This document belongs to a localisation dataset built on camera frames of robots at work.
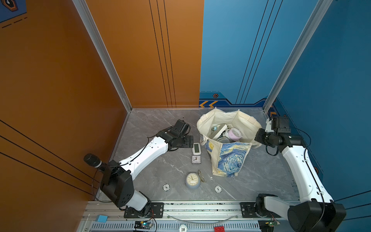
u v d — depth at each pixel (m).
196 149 0.94
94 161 0.62
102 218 0.71
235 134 0.90
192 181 0.79
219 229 0.67
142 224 0.71
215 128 0.99
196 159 0.89
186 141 0.73
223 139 0.88
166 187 0.81
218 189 0.80
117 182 0.42
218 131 0.91
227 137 0.91
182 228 0.63
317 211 0.37
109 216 0.73
